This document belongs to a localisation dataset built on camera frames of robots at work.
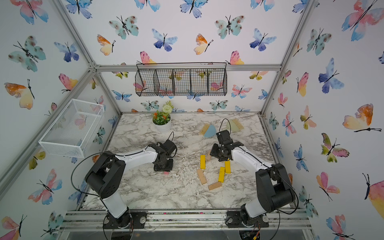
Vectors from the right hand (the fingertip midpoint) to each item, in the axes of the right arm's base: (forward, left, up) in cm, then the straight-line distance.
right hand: (214, 151), depth 90 cm
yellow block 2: (-6, -9, -7) cm, 13 cm away
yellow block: (-4, +6, -8) cm, 11 cm away
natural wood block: (0, +3, -8) cm, 8 cm away
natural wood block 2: (-12, +7, -8) cm, 16 cm away
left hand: (-8, +26, -8) cm, 28 cm away
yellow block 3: (-13, -4, -8) cm, 16 cm away
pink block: (-12, +28, -7) cm, 31 cm away
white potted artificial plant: (+17, +33, +7) cm, 38 cm away
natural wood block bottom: (-17, -1, -8) cm, 19 cm away
